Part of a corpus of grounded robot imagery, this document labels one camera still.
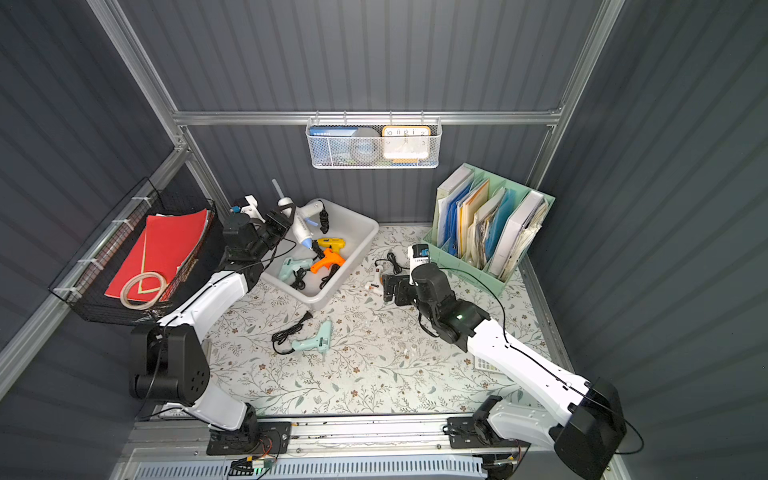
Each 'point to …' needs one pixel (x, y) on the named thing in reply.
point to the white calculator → (483, 363)
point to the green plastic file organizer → (484, 228)
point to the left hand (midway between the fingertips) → (290, 206)
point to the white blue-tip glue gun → (298, 221)
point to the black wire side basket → (86, 281)
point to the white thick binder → (508, 240)
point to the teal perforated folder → (500, 221)
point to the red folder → (163, 245)
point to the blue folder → (451, 220)
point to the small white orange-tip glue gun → (377, 287)
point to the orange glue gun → (330, 260)
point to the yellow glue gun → (335, 244)
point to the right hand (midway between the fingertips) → (405, 273)
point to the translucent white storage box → (326, 285)
